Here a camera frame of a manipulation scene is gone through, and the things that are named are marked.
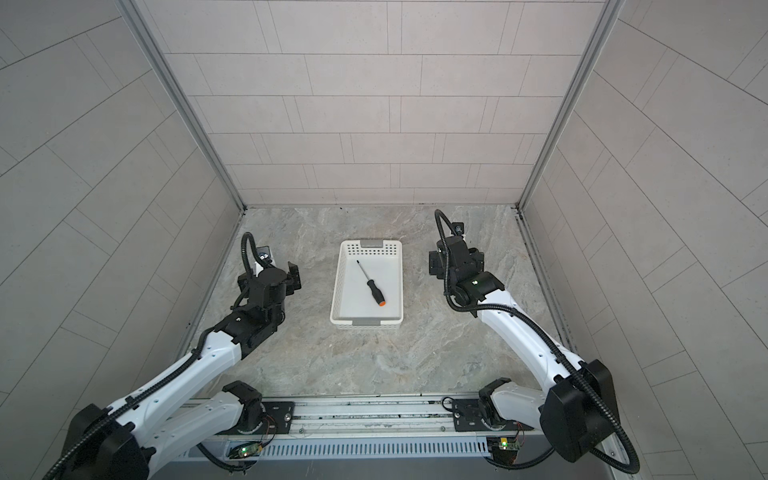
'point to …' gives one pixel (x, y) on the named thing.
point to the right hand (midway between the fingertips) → (450, 253)
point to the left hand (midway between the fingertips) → (280, 262)
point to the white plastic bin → (353, 305)
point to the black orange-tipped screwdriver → (378, 295)
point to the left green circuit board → (244, 450)
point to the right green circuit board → (504, 449)
